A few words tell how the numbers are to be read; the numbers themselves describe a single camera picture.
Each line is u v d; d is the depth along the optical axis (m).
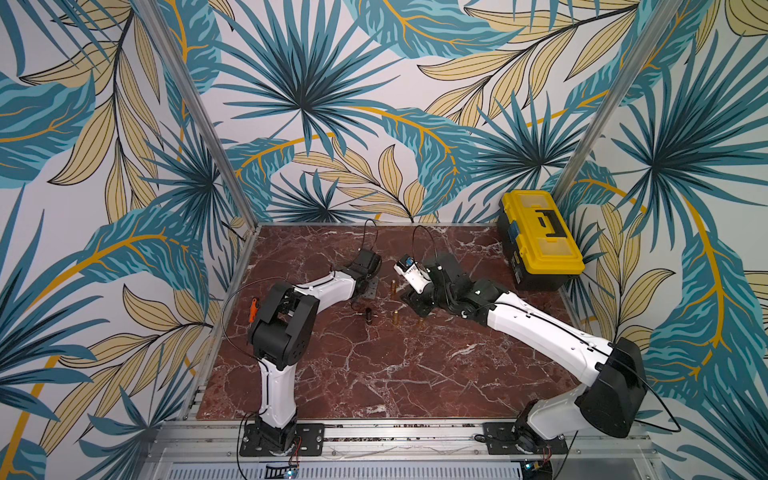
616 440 0.76
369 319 0.91
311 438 0.74
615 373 0.41
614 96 0.82
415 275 0.68
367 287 0.76
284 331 0.51
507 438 0.74
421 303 0.69
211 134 0.90
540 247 0.92
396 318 0.92
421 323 0.94
